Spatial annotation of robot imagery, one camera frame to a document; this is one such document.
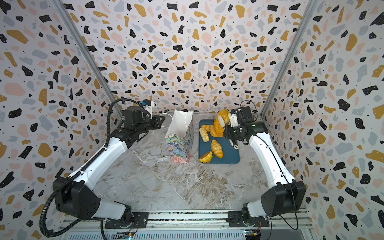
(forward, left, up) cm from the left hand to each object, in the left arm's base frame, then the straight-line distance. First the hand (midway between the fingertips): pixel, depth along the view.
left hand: (165, 114), depth 77 cm
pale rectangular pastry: (+7, -21, -27) cm, 35 cm away
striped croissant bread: (-4, -29, -28) cm, 41 cm away
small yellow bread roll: (-11, -22, -26) cm, 36 cm away
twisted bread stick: (+15, -24, -29) cm, 40 cm away
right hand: (-6, -30, -6) cm, 31 cm away
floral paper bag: (-10, -8, -6) cm, 14 cm away
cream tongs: (+1, -30, -6) cm, 31 cm away
